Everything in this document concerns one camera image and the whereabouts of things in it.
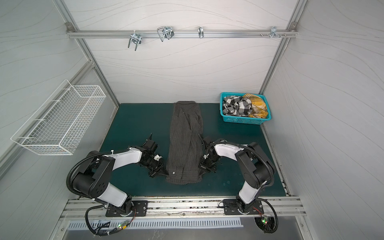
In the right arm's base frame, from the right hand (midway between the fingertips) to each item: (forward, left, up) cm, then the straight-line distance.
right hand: (201, 170), depth 85 cm
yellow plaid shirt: (+44, -39, +9) cm, 59 cm away
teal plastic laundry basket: (+37, -33, +3) cm, 49 cm away
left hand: (-2, +18, +1) cm, 18 cm away
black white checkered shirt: (+47, -24, +7) cm, 53 cm away
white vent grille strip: (-26, +13, -1) cm, 29 cm away
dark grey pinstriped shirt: (+11, +10, 0) cm, 15 cm away
